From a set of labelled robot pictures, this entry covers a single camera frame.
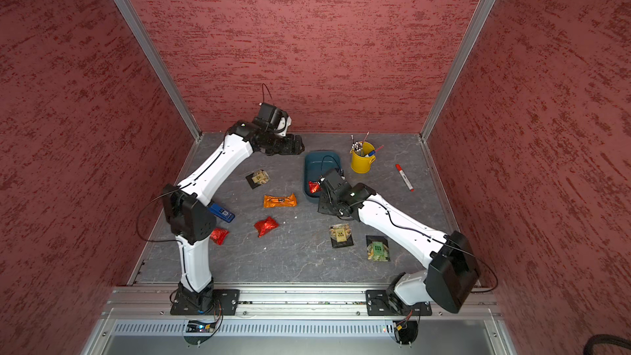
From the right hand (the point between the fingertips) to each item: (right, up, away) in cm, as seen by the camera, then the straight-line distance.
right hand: (325, 210), depth 81 cm
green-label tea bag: (+19, -15, +4) cm, 24 cm away
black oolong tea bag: (-29, +9, +23) cm, 38 cm away
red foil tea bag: (-23, -8, +7) cm, 25 cm away
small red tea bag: (-4, +6, +16) cm, 18 cm away
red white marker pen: (+35, +9, +23) cm, 42 cm away
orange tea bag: (-22, 0, +13) cm, 26 cm away
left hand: (-12, +19, +4) cm, 23 cm away
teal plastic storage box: (-3, +14, +27) cm, 30 cm away
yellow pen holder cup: (+16, +18, +19) cm, 31 cm away
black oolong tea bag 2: (+6, -11, +7) cm, 14 cm away
